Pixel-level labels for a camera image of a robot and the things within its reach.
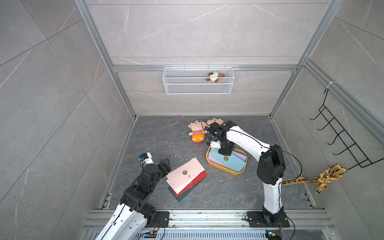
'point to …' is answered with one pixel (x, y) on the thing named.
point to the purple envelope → (215, 161)
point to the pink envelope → (185, 174)
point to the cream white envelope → (178, 190)
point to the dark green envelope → (181, 196)
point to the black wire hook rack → (342, 135)
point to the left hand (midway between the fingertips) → (166, 160)
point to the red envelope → (201, 177)
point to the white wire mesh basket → (198, 80)
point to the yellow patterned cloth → (324, 179)
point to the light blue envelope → (229, 162)
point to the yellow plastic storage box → (228, 170)
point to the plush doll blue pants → (217, 120)
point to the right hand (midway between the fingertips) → (229, 149)
